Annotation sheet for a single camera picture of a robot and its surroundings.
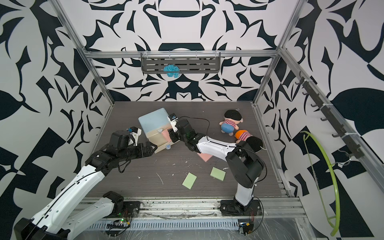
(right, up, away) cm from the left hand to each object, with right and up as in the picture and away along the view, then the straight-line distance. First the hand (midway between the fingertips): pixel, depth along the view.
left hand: (150, 145), depth 77 cm
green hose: (+71, -24, -25) cm, 79 cm away
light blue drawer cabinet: (+1, +9, +10) cm, 14 cm away
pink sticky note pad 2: (+29, -10, +15) cm, 34 cm away
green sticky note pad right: (+36, -18, +9) cm, 41 cm away
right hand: (+9, +9, +10) cm, 16 cm away
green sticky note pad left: (+20, -21, +7) cm, 30 cm away
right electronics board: (+47, -37, -5) cm, 61 cm away
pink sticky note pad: (+7, +5, +9) cm, 12 cm away
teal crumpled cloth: (+9, +42, +15) cm, 46 cm away
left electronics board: (-13, -38, -4) cm, 41 cm away
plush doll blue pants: (+44, +7, +22) cm, 50 cm away
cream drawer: (+1, +1, +14) cm, 14 cm away
